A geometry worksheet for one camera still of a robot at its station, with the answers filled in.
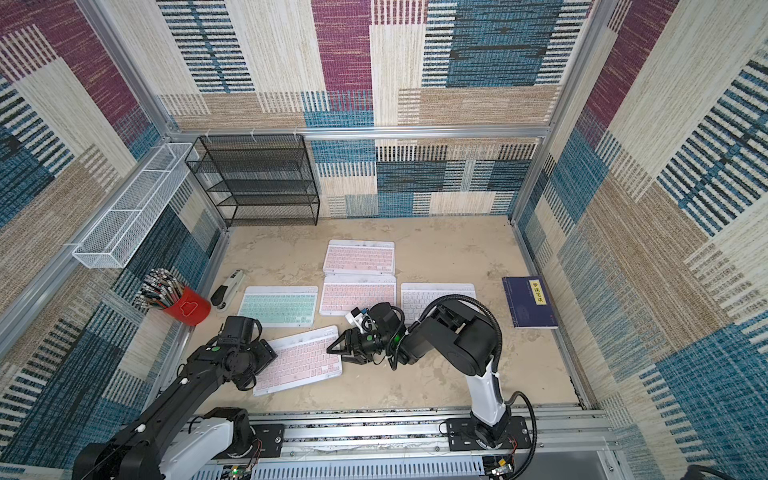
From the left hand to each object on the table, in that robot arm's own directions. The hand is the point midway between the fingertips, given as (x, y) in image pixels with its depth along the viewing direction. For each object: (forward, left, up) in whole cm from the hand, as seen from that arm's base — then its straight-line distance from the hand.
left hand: (271, 363), depth 86 cm
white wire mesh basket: (+17, +30, +34) cm, 49 cm away
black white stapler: (+20, +18, +5) cm, 28 cm away
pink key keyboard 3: (0, -9, +2) cm, 9 cm away
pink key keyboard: (+36, -24, +2) cm, 43 cm away
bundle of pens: (+14, +28, +18) cm, 36 cm away
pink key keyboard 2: (+22, -19, +2) cm, 29 cm away
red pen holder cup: (+13, +24, +9) cm, 28 cm away
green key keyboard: (+18, +1, +1) cm, 18 cm away
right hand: (0, -19, +4) cm, 20 cm away
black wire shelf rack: (+60, +13, +19) cm, 64 cm away
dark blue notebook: (+17, -79, +1) cm, 81 cm away
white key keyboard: (+20, -42, +2) cm, 47 cm away
